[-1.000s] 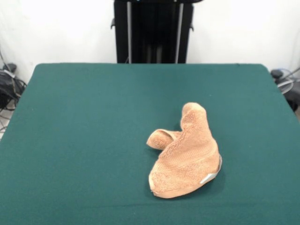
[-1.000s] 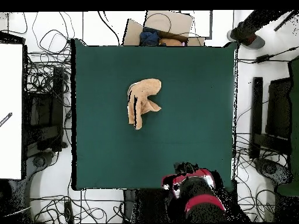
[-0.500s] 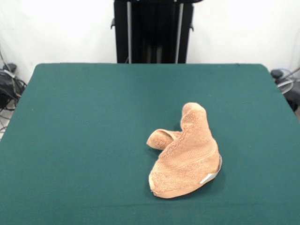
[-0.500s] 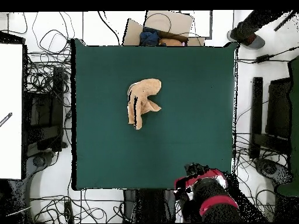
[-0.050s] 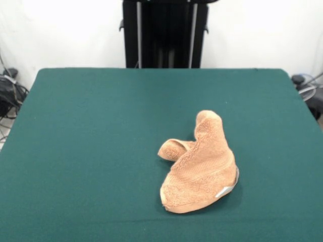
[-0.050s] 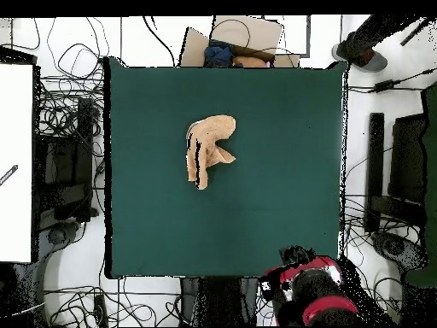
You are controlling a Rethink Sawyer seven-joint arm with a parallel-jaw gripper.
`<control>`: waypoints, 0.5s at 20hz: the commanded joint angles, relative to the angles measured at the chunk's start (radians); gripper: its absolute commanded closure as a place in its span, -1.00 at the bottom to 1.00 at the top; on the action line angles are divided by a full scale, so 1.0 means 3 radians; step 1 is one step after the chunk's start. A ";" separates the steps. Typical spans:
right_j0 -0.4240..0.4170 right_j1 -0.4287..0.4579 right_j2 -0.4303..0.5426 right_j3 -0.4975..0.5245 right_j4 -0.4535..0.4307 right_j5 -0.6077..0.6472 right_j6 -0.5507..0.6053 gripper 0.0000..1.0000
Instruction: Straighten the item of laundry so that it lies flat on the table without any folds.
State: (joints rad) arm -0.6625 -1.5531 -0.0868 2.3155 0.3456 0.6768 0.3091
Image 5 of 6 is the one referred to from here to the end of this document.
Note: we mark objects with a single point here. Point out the tan terry towel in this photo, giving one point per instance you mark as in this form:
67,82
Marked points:
202,166

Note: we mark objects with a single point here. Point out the dark green table cloth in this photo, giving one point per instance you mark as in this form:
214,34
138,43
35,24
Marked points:
88,151

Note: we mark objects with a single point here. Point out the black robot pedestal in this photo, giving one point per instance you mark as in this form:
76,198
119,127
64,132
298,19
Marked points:
164,35

